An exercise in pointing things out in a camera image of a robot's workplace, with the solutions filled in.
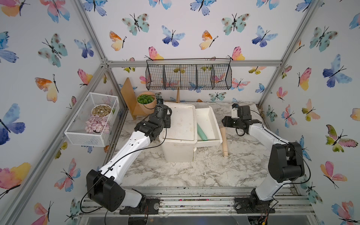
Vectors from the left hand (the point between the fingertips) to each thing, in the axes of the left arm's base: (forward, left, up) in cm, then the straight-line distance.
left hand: (164, 116), depth 79 cm
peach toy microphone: (-3, -38, -24) cm, 46 cm away
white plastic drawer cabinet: (-15, -8, -1) cm, 17 cm away
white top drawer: (+2, -26, -10) cm, 28 cm away
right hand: (+6, -39, -12) cm, 42 cm away
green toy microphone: (-7, -21, -8) cm, 23 cm away
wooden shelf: (+32, +31, -10) cm, 45 cm away
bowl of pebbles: (-3, +31, +8) cm, 32 cm away
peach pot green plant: (+19, +12, -6) cm, 24 cm away
